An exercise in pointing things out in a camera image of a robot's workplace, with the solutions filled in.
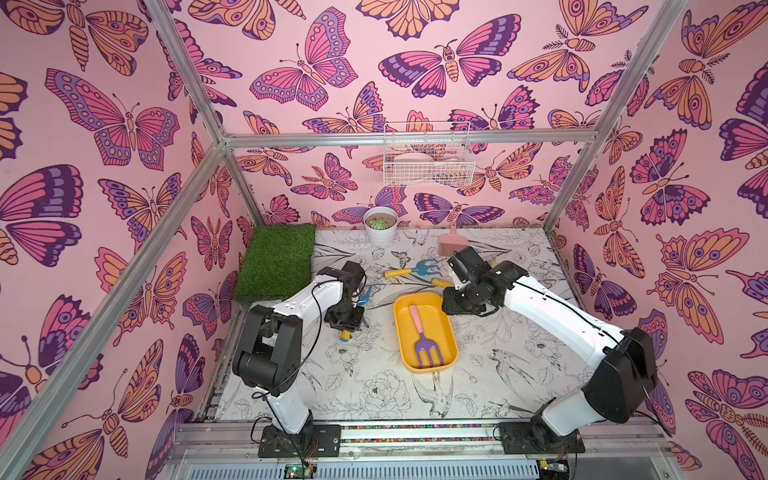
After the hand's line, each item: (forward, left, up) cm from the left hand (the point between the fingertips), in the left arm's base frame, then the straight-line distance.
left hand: (353, 325), depth 90 cm
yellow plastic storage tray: (+1, -25, -3) cm, 26 cm away
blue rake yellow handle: (+9, -4, +4) cm, 10 cm away
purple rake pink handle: (-5, -21, -2) cm, 22 cm away
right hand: (-1, -26, +11) cm, 28 cm away
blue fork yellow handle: (+24, -23, -2) cm, 33 cm away
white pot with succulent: (+35, -8, +8) cm, 37 cm away
